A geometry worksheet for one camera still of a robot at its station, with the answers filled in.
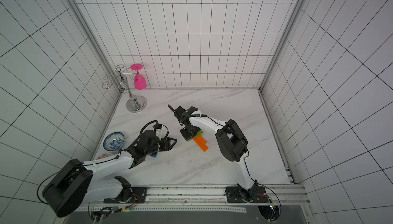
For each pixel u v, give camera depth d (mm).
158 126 775
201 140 908
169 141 775
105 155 818
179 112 743
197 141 899
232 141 515
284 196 744
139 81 1033
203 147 894
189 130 770
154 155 833
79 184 413
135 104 1097
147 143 670
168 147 758
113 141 899
